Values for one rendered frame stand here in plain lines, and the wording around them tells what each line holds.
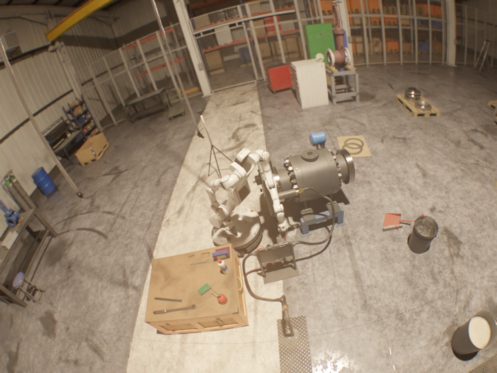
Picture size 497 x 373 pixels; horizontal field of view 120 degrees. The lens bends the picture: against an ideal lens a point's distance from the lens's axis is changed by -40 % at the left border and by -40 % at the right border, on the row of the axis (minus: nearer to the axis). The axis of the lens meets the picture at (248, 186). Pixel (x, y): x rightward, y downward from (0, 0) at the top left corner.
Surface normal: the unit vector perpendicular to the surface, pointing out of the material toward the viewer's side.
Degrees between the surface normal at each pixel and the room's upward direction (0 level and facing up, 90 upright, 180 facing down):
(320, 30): 90
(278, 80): 90
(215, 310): 0
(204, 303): 0
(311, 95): 90
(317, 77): 90
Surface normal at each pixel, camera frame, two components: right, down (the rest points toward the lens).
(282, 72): 0.18, 0.59
